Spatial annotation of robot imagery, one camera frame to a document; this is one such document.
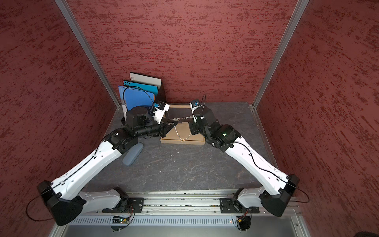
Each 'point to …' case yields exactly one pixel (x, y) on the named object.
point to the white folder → (143, 79)
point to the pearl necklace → (188, 136)
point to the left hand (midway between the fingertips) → (175, 125)
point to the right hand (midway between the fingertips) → (194, 121)
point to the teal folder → (150, 88)
